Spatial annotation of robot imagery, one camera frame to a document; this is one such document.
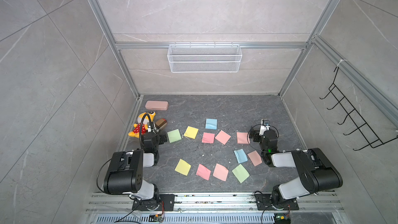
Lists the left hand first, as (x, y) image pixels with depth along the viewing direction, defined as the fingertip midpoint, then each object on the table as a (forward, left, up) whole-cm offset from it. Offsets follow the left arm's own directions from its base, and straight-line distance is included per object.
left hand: (156, 129), depth 94 cm
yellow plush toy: (-2, +12, -1) cm, 12 cm away
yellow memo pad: (0, -21, -6) cm, 22 cm away
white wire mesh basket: (+39, -31, +24) cm, 55 cm away
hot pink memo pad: (-4, -32, -6) cm, 33 cm away
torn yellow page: (-22, -17, -6) cm, 28 cm away
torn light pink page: (-19, -58, -5) cm, 61 cm away
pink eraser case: (+24, +5, -5) cm, 25 cm away
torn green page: (-26, -49, -6) cm, 56 cm away
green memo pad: (-2, -11, -5) cm, 12 cm away
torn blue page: (-16, -51, -6) cm, 54 cm away
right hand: (-1, -65, +1) cm, 65 cm away
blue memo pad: (+6, -35, -5) cm, 36 cm away
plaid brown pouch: (+6, -1, -2) cm, 6 cm away
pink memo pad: (-4, -41, -5) cm, 42 cm away
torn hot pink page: (-25, -28, -6) cm, 38 cm away
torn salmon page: (-25, -38, -6) cm, 46 cm away
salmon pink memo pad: (-4, -54, -8) cm, 55 cm away
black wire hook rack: (-24, -95, +26) cm, 102 cm away
